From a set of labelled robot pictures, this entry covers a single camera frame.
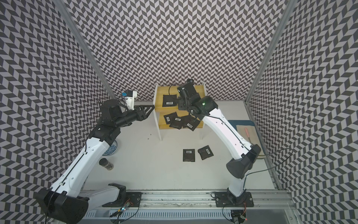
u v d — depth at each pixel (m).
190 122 0.87
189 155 0.89
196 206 0.72
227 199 0.65
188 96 0.51
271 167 0.89
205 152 0.91
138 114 0.60
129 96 0.62
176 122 0.85
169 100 0.76
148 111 0.65
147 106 0.65
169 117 0.88
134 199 0.72
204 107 0.47
